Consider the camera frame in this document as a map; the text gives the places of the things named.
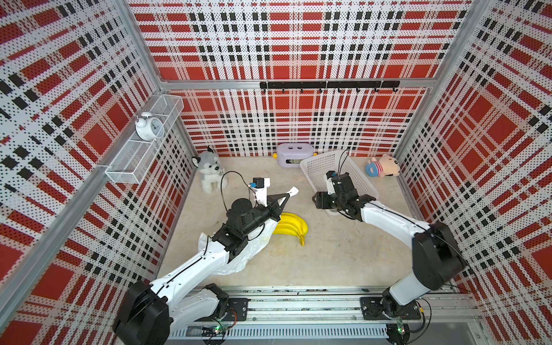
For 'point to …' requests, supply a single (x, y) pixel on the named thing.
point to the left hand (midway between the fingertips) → (292, 195)
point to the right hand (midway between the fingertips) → (321, 197)
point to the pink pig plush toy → (387, 165)
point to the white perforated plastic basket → (314, 169)
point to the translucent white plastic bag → (252, 249)
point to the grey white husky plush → (208, 165)
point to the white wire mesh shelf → (132, 159)
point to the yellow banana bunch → (292, 225)
